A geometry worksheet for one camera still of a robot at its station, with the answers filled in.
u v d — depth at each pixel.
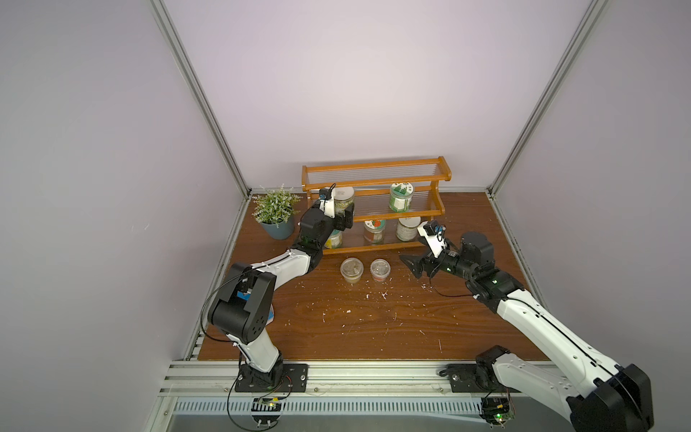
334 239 0.95
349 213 0.80
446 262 0.64
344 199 0.85
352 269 0.89
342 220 0.79
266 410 0.72
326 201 0.76
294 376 0.74
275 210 0.93
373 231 0.96
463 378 0.72
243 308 0.47
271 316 0.51
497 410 0.69
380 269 0.89
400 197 0.88
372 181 0.85
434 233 0.63
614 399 0.37
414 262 0.65
